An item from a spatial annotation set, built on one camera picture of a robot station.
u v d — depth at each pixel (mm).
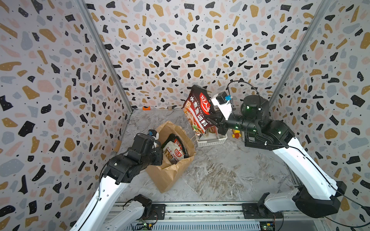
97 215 373
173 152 804
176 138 790
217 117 508
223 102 454
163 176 700
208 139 1026
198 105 587
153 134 595
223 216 733
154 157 584
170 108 1215
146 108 1245
